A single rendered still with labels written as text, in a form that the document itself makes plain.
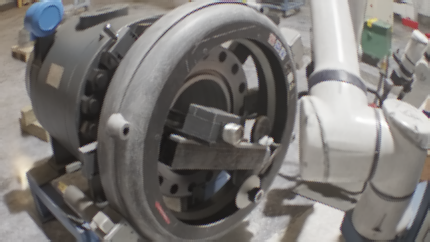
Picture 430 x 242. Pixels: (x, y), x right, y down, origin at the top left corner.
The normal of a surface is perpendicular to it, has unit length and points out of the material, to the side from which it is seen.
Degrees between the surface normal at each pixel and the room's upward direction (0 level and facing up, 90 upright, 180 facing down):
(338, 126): 44
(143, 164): 90
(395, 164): 89
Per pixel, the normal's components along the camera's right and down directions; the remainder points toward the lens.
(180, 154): 0.75, 0.29
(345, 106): -0.13, -0.45
